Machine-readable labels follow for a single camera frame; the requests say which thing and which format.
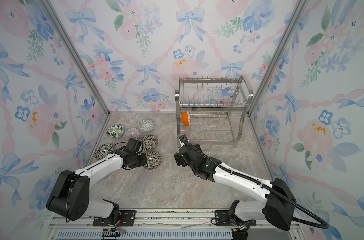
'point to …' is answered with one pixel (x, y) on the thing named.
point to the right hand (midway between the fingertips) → (184, 149)
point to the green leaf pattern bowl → (115, 131)
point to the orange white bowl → (185, 118)
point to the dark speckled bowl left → (103, 151)
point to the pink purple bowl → (132, 133)
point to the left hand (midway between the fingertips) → (145, 159)
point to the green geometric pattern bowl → (146, 126)
